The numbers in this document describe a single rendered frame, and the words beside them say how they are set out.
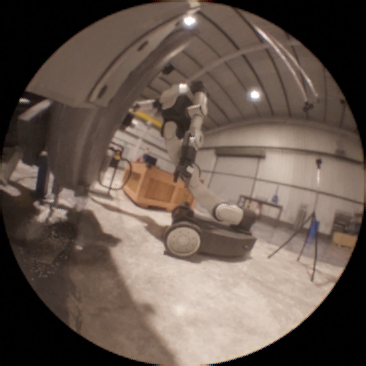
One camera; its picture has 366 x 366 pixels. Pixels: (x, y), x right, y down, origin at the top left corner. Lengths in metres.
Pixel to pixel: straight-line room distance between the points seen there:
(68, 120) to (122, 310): 0.41
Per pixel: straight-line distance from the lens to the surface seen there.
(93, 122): 0.19
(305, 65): 8.77
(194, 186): 0.71
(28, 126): 0.19
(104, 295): 0.40
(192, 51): 8.98
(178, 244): 0.61
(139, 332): 0.36
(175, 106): 0.91
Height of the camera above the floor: 0.35
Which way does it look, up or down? 2 degrees up
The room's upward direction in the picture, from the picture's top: 19 degrees clockwise
